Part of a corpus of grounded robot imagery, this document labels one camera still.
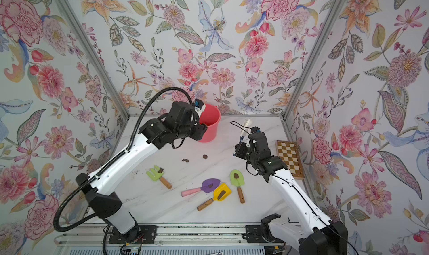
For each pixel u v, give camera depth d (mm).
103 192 424
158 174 928
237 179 907
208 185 885
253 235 735
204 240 735
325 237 381
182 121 530
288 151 985
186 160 981
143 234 731
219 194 855
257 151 575
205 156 1006
